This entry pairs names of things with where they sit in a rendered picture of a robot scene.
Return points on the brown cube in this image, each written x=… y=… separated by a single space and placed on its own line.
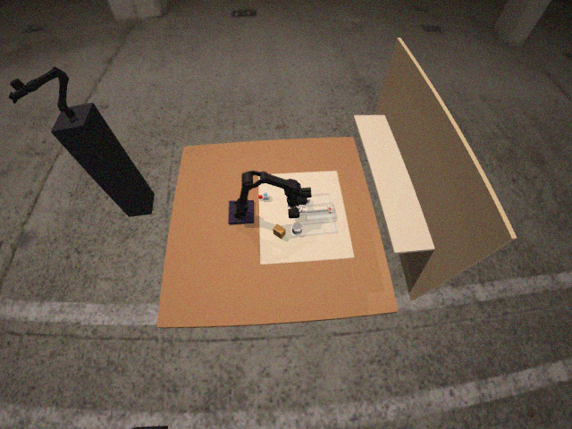
x=278 y=231

